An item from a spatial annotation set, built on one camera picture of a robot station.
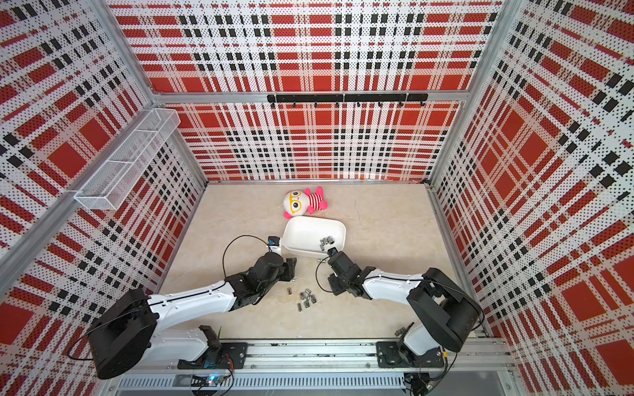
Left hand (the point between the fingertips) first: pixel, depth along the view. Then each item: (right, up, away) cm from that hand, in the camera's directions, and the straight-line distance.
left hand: (293, 259), depth 87 cm
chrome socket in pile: (+3, -16, -4) cm, 17 cm away
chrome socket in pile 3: (+5, -13, -2) cm, 14 cm away
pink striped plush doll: (-1, +20, +17) cm, 26 cm away
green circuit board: (-21, -31, -17) cm, 42 cm away
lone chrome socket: (-1, -11, -1) cm, 11 cm away
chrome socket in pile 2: (+7, -13, -3) cm, 15 cm away
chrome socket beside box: (+9, -2, +7) cm, 12 cm away
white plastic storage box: (+1, +7, +14) cm, 16 cm away
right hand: (+17, -8, +3) cm, 19 cm away
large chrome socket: (+13, +5, +12) cm, 18 cm away
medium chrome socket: (+10, +4, +12) cm, 16 cm away
